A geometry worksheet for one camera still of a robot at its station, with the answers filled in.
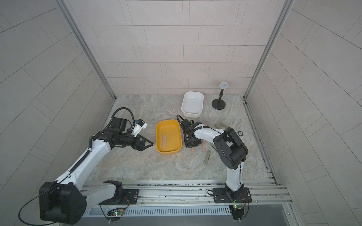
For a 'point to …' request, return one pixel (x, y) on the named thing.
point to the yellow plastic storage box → (168, 136)
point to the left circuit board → (115, 214)
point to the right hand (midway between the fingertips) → (190, 145)
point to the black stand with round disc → (219, 104)
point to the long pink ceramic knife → (193, 149)
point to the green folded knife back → (218, 126)
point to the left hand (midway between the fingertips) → (150, 140)
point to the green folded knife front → (205, 161)
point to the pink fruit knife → (164, 139)
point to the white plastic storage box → (192, 104)
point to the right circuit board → (237, 211)
